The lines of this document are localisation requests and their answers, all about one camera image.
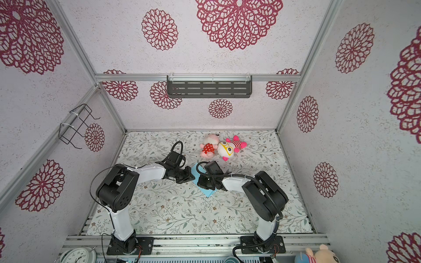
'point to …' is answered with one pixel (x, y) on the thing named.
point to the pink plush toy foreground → (325, 255)
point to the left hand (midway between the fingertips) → (195, 180)
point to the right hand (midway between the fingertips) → (195, 181)
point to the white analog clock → (78, 255)
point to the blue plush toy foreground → (301, 258)
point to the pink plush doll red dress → (210, 144)
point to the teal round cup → (232, 259)
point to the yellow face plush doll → (226, 148)
